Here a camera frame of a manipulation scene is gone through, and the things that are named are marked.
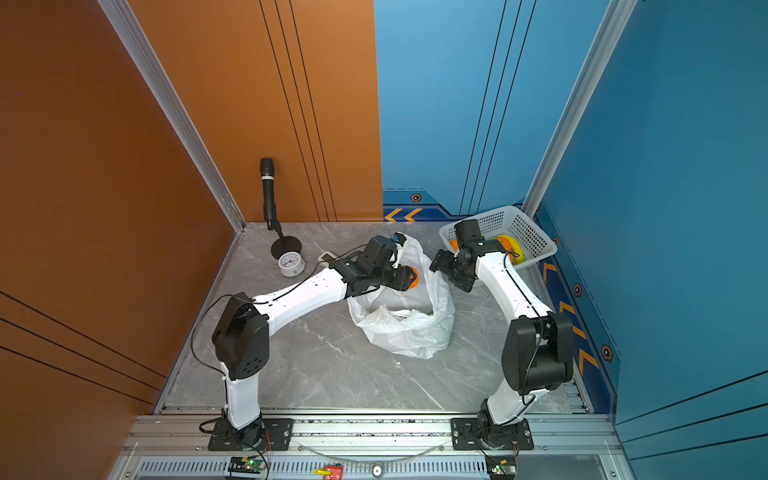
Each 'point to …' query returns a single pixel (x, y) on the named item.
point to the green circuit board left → (245, 464)
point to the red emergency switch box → (337, 472)
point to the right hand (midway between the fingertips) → (439, 272)
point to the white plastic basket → (511, 222)
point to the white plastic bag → (417, 322)
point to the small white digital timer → (327, 256)
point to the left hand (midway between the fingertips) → (411, 271)
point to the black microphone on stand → (284, 245)
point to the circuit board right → (501, 467)
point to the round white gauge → (291, 264)
